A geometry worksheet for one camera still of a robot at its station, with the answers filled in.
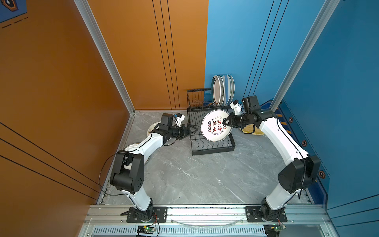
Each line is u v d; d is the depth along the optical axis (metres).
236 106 0.76
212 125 0.84
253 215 0.72
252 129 0.67
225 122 0.79
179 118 0.83
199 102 0.99
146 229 0.70
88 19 0.73
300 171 0.44
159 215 0.74
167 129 0.71
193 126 0.82
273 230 0.70
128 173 0.46
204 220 0.73
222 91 0.83
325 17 0.72
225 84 0.92
